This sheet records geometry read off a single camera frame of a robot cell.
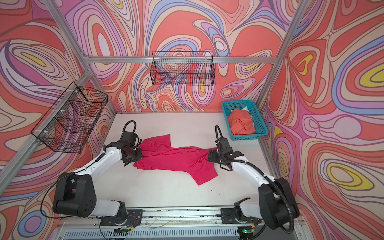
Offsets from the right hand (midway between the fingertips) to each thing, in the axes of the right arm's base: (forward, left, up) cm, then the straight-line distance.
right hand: (215, 160), depth 88 cm
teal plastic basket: (+23, -34, +2) cm, 41 cm away
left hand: (+4, +45, +2) cm, 45 cm away
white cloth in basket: (+43, -29, +1) cm, 52 cm away
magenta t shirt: (+5, +35, +2) cm, 36 cm away
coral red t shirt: (+26, -21, +3) cm, 34 cm away
